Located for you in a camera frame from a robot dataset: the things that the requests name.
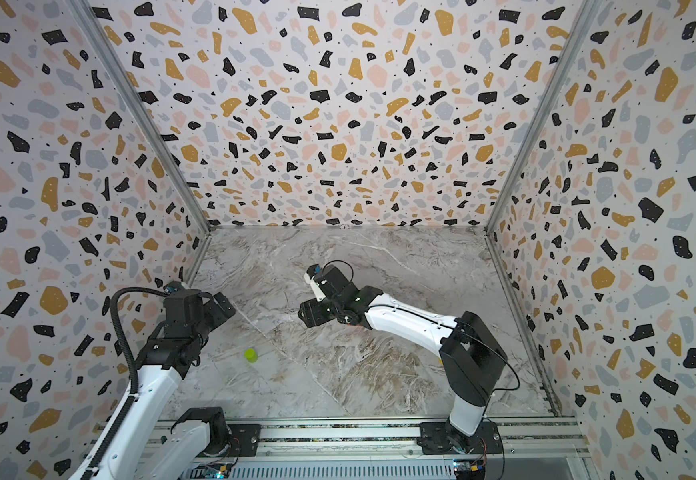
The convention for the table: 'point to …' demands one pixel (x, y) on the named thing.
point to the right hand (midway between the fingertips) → (302, 305)
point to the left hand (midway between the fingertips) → (212, 302)
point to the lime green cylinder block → (251, 355)
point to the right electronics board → (469, 469)
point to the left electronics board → (213, 471)
